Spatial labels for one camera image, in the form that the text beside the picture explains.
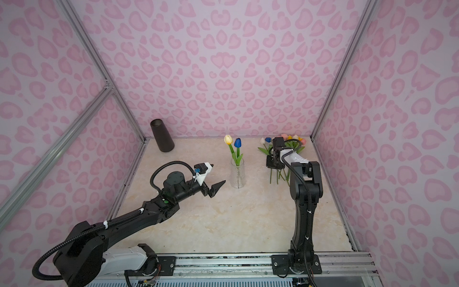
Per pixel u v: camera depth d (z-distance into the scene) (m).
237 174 0.92
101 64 0.84
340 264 0.75
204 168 0.65
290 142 1.10
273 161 0.93
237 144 0.81
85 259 0.40
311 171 0.62
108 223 0.45
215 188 0.68
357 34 0.75
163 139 1.11
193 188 0.64
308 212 0.58
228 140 0.78
